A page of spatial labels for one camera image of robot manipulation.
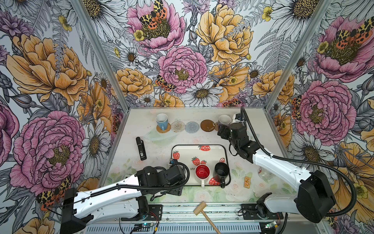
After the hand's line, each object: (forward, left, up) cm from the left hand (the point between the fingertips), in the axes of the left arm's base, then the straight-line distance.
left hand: (173, 190), depth 71 cm
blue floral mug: (+44, +10, -1) cm, 46 cm away
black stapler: (+28, +23, -9) cm, 38 cm away
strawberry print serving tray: (+24, -10, -10) cm, 28 cm away
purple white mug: (+47, -33, -3) cm, 57 cm away
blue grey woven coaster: (+46, -10, -10) cm, 48 cm away
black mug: (+12, -27, -8) cm, 30 cm away
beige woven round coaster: (+48, 0, -11) cm, 49 cm away
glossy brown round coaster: (+47, -22, -10) cm, 53 cm away
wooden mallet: (-6, -13, -9) cm, 17 cm away
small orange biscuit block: (+6, -40, -10) cm, 42 cm away
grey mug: (+27, -32, +21) cm, 47 cm away
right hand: (+29, -28, +8) cm, 41 cm away
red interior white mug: (+12, -16, -8) cm, 21 cm away
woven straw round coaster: (+44, +13, -11) cm, 47 cm away
